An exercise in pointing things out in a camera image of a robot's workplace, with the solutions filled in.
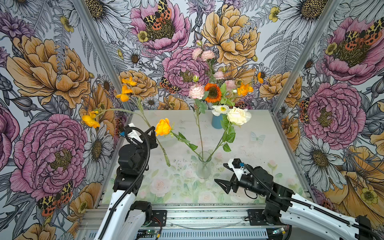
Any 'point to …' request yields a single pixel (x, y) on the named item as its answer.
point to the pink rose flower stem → (230, 85)
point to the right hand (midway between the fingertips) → (221, 177)
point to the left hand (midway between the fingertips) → (156, 131)
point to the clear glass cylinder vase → (204, 168)
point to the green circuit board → (147, 231)
